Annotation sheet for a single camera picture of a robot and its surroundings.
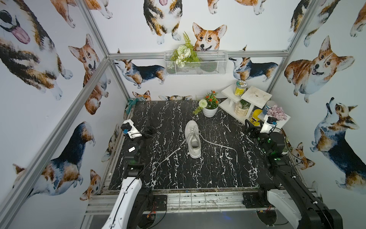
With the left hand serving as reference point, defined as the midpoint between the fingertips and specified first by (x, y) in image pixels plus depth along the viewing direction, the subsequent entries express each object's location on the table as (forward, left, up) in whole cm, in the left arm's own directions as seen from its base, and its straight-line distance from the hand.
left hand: (140, 116), depth 71 cm
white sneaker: (+4, -26, -23) cm, 34 cm away
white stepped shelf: (+22, -68, -9) cm, 72 cm away
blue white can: (+13, -72, -8) cm, 74 cm away
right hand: (+2, -61, -6) cm, 62 cm away
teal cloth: (+40, +24, -31) cm, 56 cm away
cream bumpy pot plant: (+27, -64, -26) cm, 74 cm away
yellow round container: (+14, -69, -23) cm, 74 cm away
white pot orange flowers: (+23, -40, -26) cm, 53 cm away
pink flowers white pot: (+5, -73, -6) cm, 74 cm away
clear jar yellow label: (+30, -60, -9) cm, 68 cm away
